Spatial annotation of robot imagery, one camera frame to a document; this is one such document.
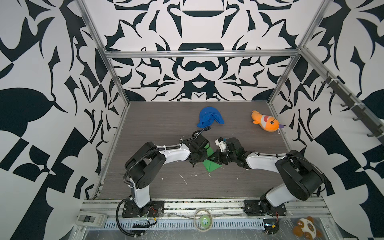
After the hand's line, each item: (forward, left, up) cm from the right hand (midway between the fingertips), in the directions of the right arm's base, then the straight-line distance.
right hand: (209, 157), depth 86 cm
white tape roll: (-29, +9, -3) cm, 30 cm away
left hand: (+3, +1, -3) cm, 4 cm away
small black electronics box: (-31, -27, -7) cm, 42 cm away
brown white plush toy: (-32, -41, -3) cm, 52 cm away
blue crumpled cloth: (+30, -1, +2) cm, 30 cm away
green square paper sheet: (-2, -1, -5) cm, 6 cm away
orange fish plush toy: (+23, -40, +2) cm, 46 cm away
